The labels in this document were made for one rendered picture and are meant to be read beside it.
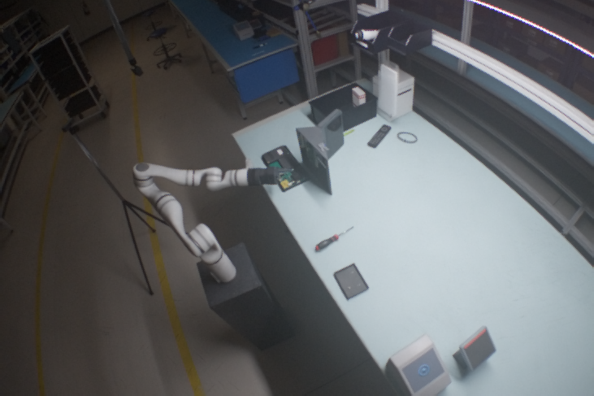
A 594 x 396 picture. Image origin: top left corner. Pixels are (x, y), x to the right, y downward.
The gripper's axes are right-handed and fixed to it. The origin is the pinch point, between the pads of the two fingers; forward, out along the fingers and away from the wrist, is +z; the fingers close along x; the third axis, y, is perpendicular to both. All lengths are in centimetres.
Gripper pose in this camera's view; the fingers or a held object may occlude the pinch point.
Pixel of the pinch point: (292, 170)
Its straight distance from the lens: 132.3
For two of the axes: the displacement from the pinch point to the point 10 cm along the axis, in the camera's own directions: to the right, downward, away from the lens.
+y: -0.7, 7.3, -6.8
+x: -1.6, -6.8, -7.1
